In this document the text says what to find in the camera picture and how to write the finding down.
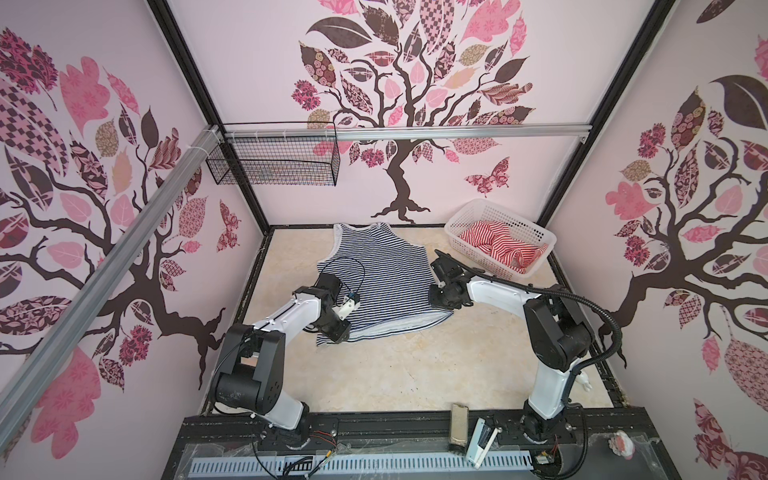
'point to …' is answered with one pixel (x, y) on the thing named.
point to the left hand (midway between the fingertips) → (339, 336)
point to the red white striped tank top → (495, 238)
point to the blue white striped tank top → (391, 275)
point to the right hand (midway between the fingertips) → (432, 298)
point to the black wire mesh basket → (261, 161)
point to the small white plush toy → (582, 379)
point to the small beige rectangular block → (460, 424)
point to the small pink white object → (621, 444)
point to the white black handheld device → (481, 443)
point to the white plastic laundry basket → (470, 212)
